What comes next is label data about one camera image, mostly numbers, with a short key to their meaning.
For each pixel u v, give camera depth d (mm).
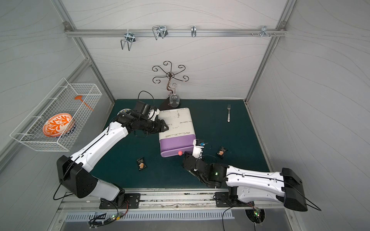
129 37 782
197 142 650
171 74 929
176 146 778
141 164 854
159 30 765
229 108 1172
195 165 500
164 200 750
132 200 739
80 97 785
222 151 906
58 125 638
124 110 1076
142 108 605
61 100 714
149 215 703
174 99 957
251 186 469
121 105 1180
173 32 765
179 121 801
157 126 689
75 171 396
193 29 718
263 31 765
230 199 658
